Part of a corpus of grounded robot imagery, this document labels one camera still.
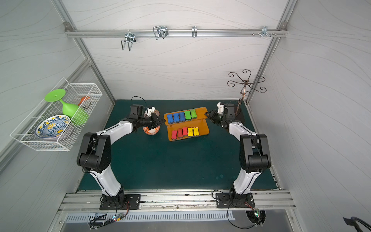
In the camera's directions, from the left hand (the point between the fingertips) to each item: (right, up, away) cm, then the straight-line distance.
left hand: (166, 121), depth 90 cm
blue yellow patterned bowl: (-45, -1, -28) cm, 53 cm away
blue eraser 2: (+7, +2, -1) cm, 7 cm away
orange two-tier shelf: (+13, -2, 0) cm, 13 cm away
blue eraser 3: (+10, +3, +1) cm, 11 cm away
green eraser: (+14, +3, +1) cm, 14 cm away
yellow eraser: (+16, -8, +9) cm, 20 cm away
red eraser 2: (+8, -9, +9) cm, 15 cm away
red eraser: (+4, -10, +8) cm, 13 cm away
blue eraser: (+3, +1, 0) cm, 3 cm away
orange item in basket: (-44, +13, -11) cm, 47 cm away
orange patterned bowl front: (-11, -8, +9) cm, 17 cm away
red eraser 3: (+12, -8, +9) cm, 17 cm away
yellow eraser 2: (+20, -8, +9) cm, 23 cm away
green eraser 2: (+17, +5, +1) cm, 18 cm away
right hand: (+26, +5, +4) cm, 26 cm away
